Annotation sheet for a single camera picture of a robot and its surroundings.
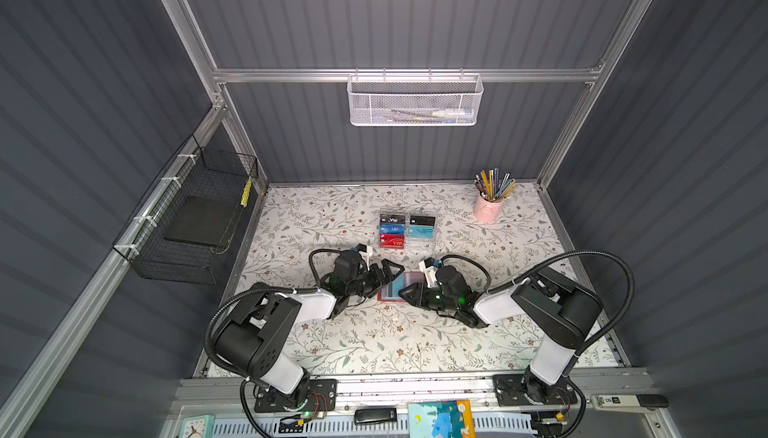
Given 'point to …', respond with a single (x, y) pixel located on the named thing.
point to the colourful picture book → (447, 419)
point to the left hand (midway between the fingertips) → (398, 274)
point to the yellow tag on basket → (246, 193)
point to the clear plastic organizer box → (393, 228)
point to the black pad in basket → (203, 221)
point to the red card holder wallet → (390, 292)
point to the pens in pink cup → (494, 188)
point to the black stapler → (372, 415)
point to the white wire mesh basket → (414, 100)
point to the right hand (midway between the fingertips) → (404, 298)
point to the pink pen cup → (487, 212)
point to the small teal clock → (201, 426)
